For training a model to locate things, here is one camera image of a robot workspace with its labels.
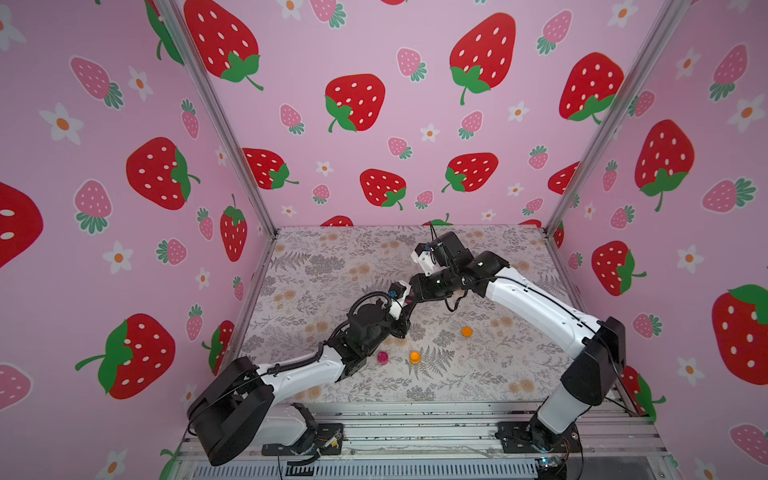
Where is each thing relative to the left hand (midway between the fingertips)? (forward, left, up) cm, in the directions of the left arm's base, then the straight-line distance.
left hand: (415, 297), depth 79 cm
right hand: (+1, +1, +2) cm, 2 cm away
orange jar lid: (0, -17, -19) cm, 26 cm away
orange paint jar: (-9, -1, -19) cm, 21 cm away
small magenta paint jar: (-10, +9, -18) cm, 22 cm away
